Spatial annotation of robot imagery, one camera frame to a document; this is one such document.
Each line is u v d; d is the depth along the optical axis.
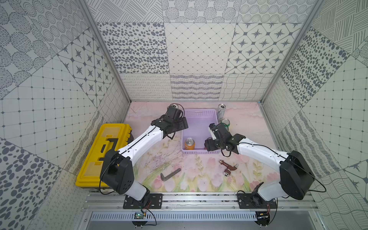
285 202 0.76
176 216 0.70
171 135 0.75
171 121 0.64
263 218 0.73
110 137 0.79
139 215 0.72
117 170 0.43
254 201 0.66
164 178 0.81
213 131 0.67
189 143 0.84
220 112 1.00
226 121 0.95
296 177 0.42
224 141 0.63
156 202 0.73
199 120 1.02
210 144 0.78
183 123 0.77
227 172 0.81
